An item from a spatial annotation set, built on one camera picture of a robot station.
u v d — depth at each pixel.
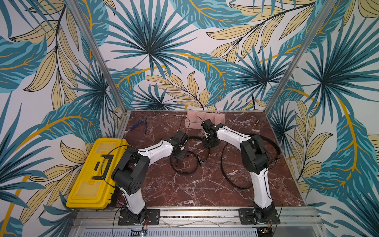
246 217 0.73
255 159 0.56
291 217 0.76
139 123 1.10
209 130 0.76
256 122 1.13
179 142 0.73
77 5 0.68
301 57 0.87
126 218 0.72
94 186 0.66
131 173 0.47
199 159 0.90
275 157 0.94
